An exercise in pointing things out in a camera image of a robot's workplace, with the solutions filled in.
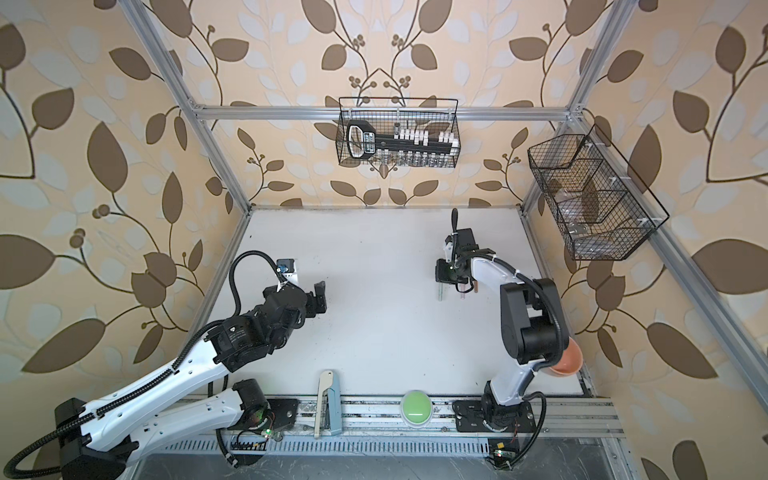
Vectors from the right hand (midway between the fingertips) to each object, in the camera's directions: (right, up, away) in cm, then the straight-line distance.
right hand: (439, 277), depth 95 cm
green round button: (-9, -30, -21) cm, 38 cm away
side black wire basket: (+37, +20, -22) cm, 48 cm away
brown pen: (+9, -1, -9) cm, 13 cm away
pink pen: (+8, -6, +1) cm, 10 cm away
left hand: (-35, +1, -21) cm, 41 cm away
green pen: (0, -4, -3) cm, 5 cm away
